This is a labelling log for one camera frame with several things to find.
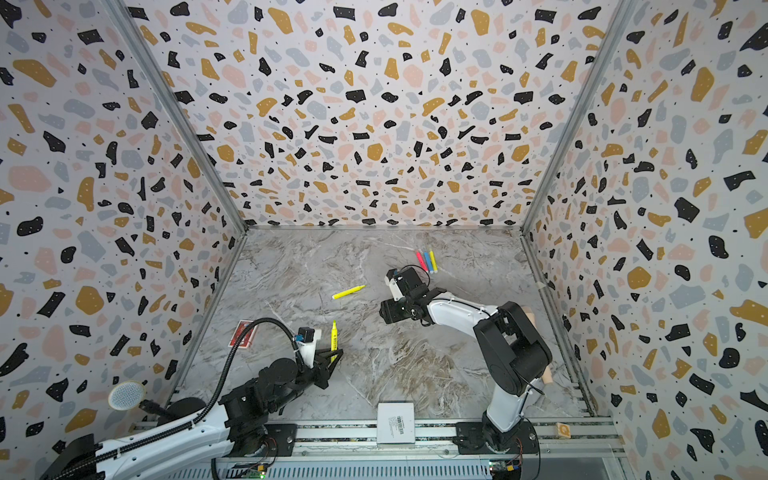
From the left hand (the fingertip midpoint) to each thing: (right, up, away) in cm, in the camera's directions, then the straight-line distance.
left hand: (342, 349), depth 77 cm
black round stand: (-44, -16, +3) cm, 47 cm away
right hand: (+10, +9, +14) cm, 19 cm away
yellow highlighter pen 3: (-2, +2, +1) cm, 3 cm away
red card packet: (-31, 0, +13) cm, 34 cm away
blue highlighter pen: (+25, +21, +33) cm, 46 cm away
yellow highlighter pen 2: (-3, +12, +26) cm, 29 cm away
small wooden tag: (+56, -20, -1) cm, 60 cm away
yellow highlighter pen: (+27, +22, +33) cm, 48 cm away
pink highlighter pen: (+22, +22, +34) cm, 47 cm away
